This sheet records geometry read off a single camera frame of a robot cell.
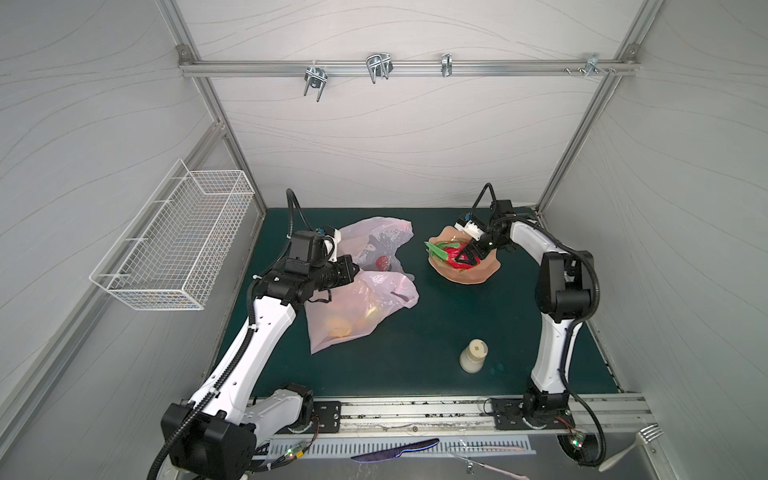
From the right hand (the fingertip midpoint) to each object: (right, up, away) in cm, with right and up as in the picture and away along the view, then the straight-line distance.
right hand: (467, 247), depth 100 cm
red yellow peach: (-29, -5, -2) cm, 30 cm away
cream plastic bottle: (-5, -27, -25) cm, 37 cm away
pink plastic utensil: (-3, -48, -34) cm, 59 cm away
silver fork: (+35, -44, -30) cm, 64 cm away
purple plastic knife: (-25, -47, -32) cm, 62 cm away
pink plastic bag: (-29, -9, -26) cm, 40 cm away
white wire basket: (-78, +1, -31) cm, 84 cm away
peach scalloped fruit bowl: (0, -10, -2) cm, 10 cm away
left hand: (-35, -4, -26) cm, 44 cm away
